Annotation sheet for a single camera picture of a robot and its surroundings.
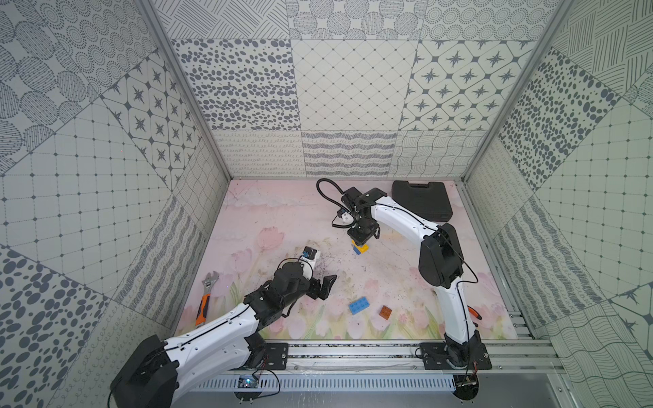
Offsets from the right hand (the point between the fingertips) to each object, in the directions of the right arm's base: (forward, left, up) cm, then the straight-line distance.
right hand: (365, 240), depth 92 cm
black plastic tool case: (+22, -30, -2) cm, 37 cm away
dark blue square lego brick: (-1, +3, -5) cm, 6 cm away
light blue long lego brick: (-21, +3, -7) cm, 23 cm away
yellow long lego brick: (-2, +1, -2) cm, 3 cm away
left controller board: (-42, +36, -8) cm, 56 cm away
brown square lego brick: (-23, -6, -7) cm, 25 cm away
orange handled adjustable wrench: (-14, +56, -5) cm, 58 cm away
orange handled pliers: (-23, -35, -7) cm, 43 cm away
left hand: (-15, +12, +5) cm, 20 cm away
